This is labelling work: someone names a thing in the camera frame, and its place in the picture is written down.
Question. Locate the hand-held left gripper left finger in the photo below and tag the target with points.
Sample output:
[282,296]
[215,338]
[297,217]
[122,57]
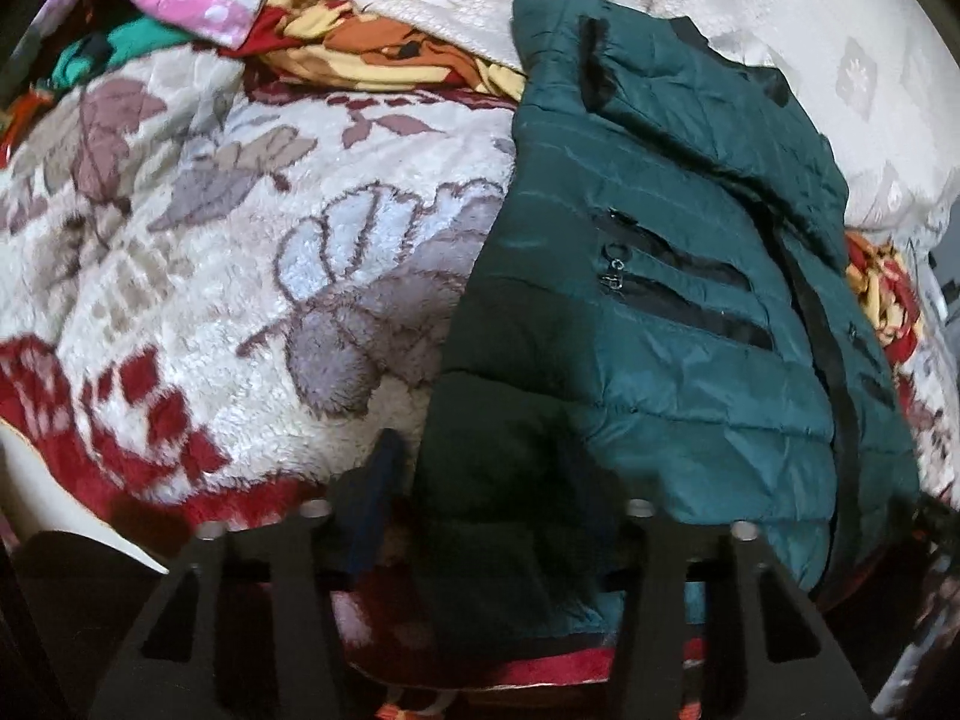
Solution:
[375,495]

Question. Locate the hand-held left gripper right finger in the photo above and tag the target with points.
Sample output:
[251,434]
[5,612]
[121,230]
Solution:
[652,585]

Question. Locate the teal quilted puffer jacket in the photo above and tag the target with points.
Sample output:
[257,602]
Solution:
[675,300]

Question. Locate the floral fleece blanket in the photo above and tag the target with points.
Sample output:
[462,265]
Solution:
[187,255]

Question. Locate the white sheet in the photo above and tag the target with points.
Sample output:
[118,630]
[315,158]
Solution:
[52,502]

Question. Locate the red yellow striped garment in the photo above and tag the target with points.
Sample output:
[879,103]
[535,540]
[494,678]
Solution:
[889,300]

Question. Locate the orange yellow printed garment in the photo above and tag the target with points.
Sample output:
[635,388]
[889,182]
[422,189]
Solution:
[390,52]

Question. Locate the green garment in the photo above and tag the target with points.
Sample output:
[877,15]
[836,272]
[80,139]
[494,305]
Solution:
[112,49]

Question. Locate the beige embossed flower bedspread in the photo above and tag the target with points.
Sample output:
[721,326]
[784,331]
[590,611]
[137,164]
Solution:
[787,37]

